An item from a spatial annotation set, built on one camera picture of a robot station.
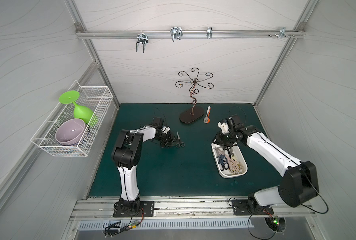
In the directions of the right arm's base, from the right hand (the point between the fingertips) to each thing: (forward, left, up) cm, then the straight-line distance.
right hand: (213, 140), depth 84 cm
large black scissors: (+3, +21, -12) cm, 24 cm away
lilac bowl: (-12, +64, +23) cm, 69 cm away
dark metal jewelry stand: (+31, +11, +18) cm, 37 cm away
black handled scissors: (+3, -9, -13) cm, 16 cm away
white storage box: (-1, -15, -13) cm, 19 cm away
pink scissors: (-9, -10, -11) cm, 17 cm away
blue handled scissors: (-7, -7, -12) cm, 15 cm away
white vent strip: (-39, +28, -13) cm, 50 cm away
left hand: (+4, +22, -11) cm, 25 cm away
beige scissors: (-12, -14, -11) cm, 21 cm away
